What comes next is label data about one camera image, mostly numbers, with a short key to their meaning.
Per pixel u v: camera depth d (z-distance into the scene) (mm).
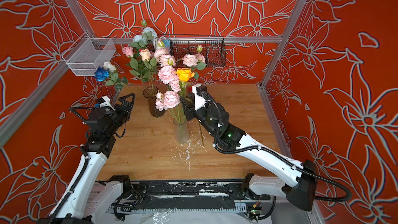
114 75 685
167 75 619
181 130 819
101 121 526
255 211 684
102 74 647
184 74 589
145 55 700
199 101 521
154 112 956
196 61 711
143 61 714
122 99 631
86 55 904
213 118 453
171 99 633
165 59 652
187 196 727
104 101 641
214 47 956
